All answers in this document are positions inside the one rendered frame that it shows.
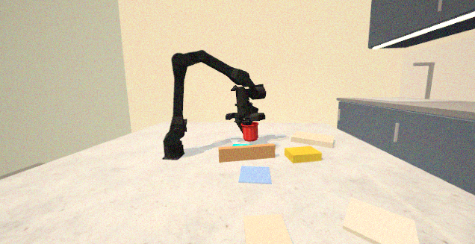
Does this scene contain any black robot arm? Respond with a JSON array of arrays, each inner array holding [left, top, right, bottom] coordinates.
[[161, 50, 266, 160]]

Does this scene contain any red plastic cup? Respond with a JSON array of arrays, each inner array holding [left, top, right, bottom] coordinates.
[[241, 122, 258, 142]]

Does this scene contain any wooden beam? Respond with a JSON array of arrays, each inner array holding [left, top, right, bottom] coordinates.
[[218, 143, 276, 163]]

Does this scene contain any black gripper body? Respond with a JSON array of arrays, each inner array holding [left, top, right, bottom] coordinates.
[[226, 100, 266, 121]]

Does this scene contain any yellow flat block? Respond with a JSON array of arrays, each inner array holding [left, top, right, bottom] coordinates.
[[285, 146, 322, 163]]

